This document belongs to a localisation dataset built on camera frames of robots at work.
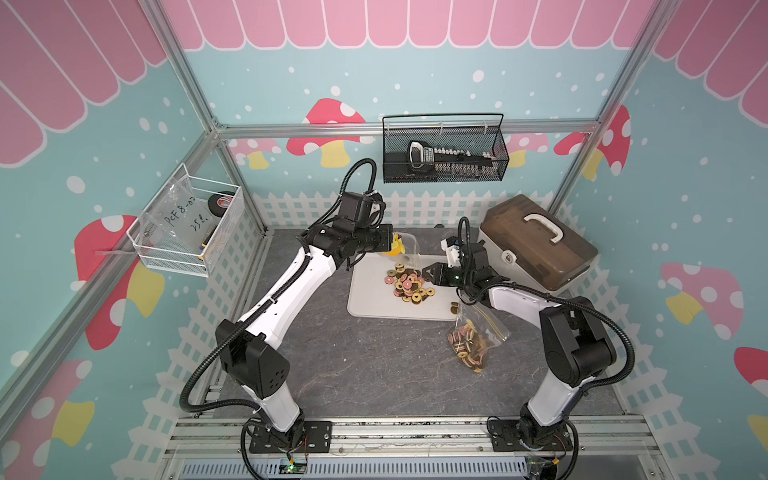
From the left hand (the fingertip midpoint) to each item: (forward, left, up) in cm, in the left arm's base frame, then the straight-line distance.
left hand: (392, 240), depth 78 cm
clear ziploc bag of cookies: (-15, -24, -24) cm, 38 cm away
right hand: (+3, -10, -16) cm, 19 cm away
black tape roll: (+9, +47, +4) cm, 48 cm away
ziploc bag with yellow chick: (+5, -4, -9) cm, 11 cm away
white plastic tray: (0, +7, -27) cm, 28 cm away
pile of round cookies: (+3, -5, -25) cm, 25 cm away
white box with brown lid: (+13, -46, -16) cm, 51 cm away
